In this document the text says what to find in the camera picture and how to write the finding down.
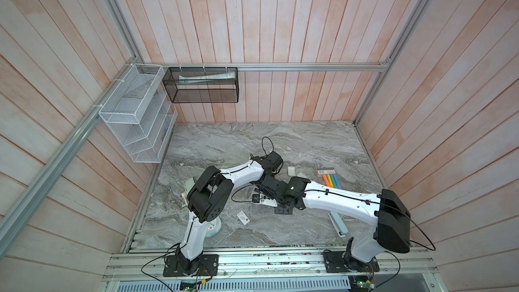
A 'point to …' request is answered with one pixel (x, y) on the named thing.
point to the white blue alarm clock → (213, 227)
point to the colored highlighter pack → (330, 178)
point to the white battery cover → (291, 171)
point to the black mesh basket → (202, 84)
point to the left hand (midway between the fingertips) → (262, 185)
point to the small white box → (243, 217)
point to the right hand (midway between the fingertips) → (279, 197)
